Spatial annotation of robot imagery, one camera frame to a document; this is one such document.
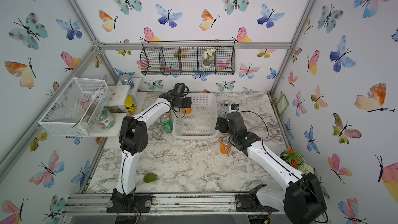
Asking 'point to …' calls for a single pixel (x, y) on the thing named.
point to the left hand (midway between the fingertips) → (188, 99)
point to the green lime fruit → (150, 177)
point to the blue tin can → (126, 80)
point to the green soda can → (166, 124)
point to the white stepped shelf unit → (124, 101)
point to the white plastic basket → (202, 121)
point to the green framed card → (282, 103)
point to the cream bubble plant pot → (105, 121)
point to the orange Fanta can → (225, 149)
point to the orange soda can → (186, 111)
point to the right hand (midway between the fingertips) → (226, 117)
